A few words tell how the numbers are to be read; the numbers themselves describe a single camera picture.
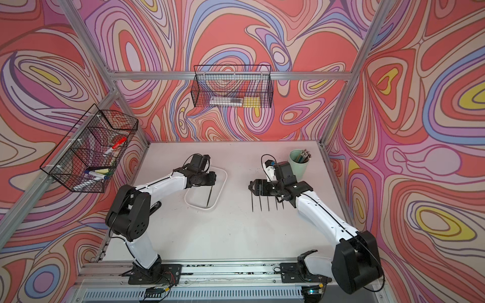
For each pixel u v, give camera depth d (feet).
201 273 2.46
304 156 2.93
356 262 1.31
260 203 3.06
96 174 2.32
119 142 2.51
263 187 2.32
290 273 2.39
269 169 2.45
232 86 2.77
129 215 1.58
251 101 2.98
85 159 2.45
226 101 2.69
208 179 2.76
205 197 2.98
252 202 3.06
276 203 3.06
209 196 2.97
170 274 2.37
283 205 3.05
